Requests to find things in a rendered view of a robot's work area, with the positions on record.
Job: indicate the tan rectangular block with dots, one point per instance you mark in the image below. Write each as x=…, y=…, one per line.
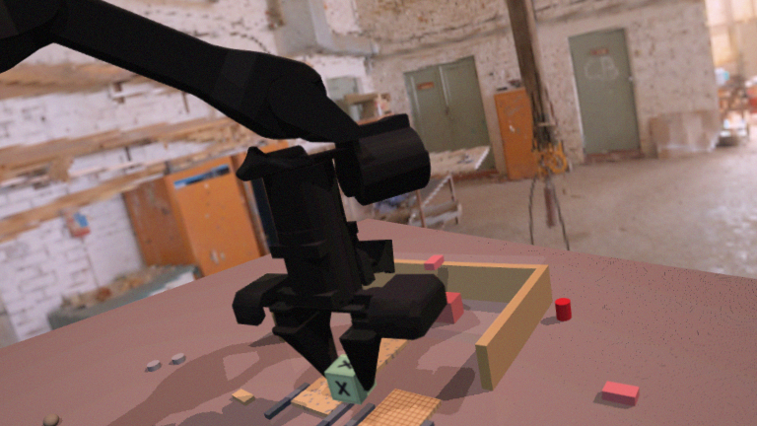
x=243, y=397

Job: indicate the tan speckled flat strip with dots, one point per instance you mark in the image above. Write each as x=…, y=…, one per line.
x=317, y=398

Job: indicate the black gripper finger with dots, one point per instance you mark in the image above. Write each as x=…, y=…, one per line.
x=312, y=339
x=362, y=350

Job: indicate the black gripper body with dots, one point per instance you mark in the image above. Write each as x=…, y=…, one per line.
x=323, y=276

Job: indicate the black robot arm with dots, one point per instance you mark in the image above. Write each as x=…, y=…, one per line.
x=276, y=97

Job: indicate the orange strip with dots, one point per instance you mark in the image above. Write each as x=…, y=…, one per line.
x=402, y=408

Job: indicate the red cylinder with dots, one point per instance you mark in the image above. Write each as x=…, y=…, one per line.
x=563, y=309

